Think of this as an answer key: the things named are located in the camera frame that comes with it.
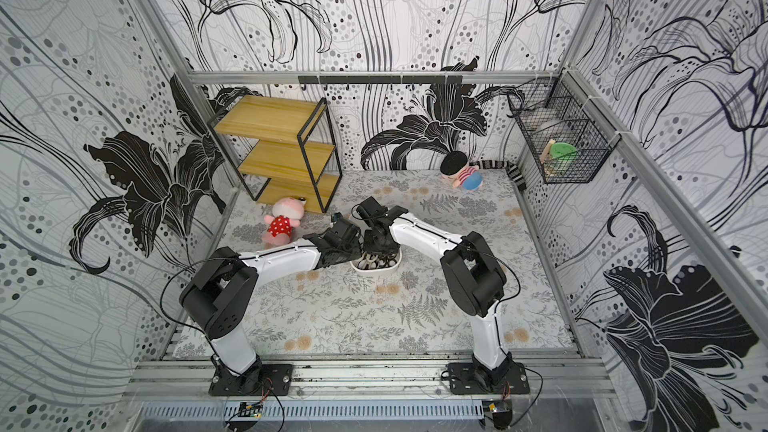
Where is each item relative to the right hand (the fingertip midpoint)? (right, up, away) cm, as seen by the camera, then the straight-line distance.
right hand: (376, 245), depth 93 cm
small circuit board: (-29, -37, -21) cm, 51 cm away
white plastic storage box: (0, -7, -3) cm, 8 cm away
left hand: (-6, -2, +1) cm, 7 cm away
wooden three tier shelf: (-31, +26, +3) cm, 41 cm away
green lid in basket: (+51, +28, -15) cm, 60 cm away
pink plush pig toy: (-30, +10, +5) cm, 32 cm away
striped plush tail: (+50, +29, +25) cm, 63 cm away
